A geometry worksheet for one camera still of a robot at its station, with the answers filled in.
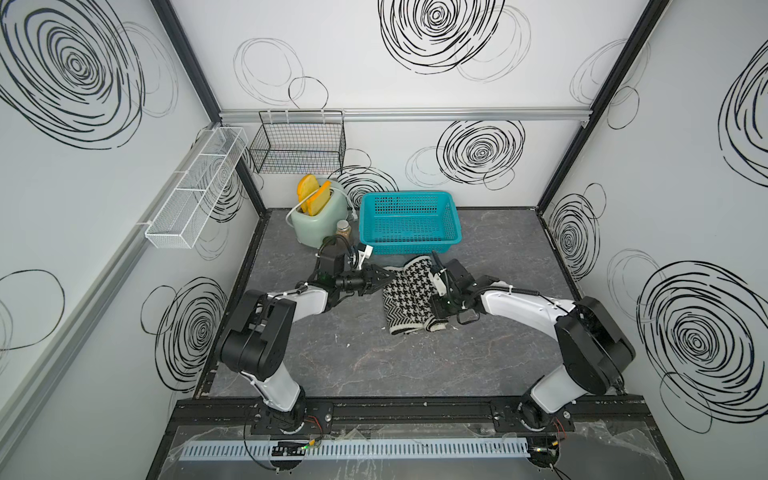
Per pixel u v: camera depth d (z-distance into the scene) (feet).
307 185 3.24
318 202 3.21
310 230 3.26
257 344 1.53
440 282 2.43
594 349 1.54
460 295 2.23
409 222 3.79
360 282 2.59
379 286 2.62
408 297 3.07
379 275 2.65
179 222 2.32
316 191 3.18
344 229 3.33
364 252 2.76
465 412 2.48
